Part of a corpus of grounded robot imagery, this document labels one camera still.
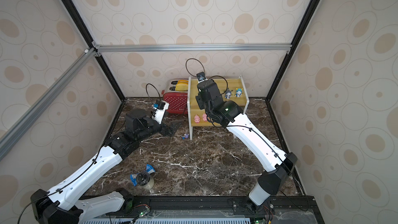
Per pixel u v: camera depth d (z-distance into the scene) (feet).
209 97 1.60
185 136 3.17
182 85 3.26
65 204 1.27
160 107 1.92
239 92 2.41
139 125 1.64
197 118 2.80
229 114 1.54
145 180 2.37
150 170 2.73
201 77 1.85
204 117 2.81
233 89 2.41
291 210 2.41
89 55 2.84
